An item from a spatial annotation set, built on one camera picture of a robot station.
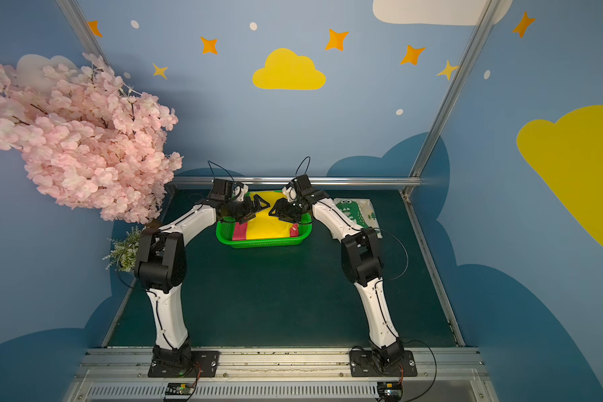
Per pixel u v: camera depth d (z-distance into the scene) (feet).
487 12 2.29
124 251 2.63
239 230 3.30
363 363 2.45
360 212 3.61
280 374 2.42
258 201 2.96
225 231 3.42
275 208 2.97
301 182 2.62
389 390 2.37
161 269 1.79
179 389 2.35
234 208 2.83
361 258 1.95
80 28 2.34
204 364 2.44
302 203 2.48
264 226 3.23
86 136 1.77
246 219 3.13
